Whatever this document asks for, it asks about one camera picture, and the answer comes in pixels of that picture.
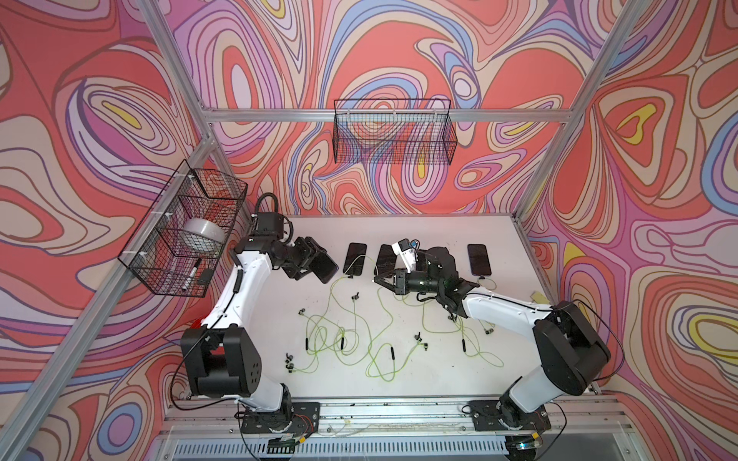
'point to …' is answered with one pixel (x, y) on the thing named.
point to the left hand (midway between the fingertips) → (323, 257)
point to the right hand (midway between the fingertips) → (376, 286)
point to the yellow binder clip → (538, 298)
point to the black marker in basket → (196, 265)
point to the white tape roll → (206, 230)
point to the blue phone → (479, 264)
